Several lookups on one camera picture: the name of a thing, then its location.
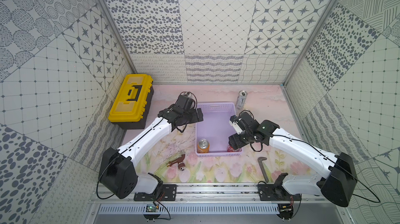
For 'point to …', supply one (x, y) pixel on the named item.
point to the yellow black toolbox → (131, 107)
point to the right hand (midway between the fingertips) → (237, 141)
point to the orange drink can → (203, 146)
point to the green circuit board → (150, 208)
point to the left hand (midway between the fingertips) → (196, 113)
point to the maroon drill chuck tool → (181, 165)
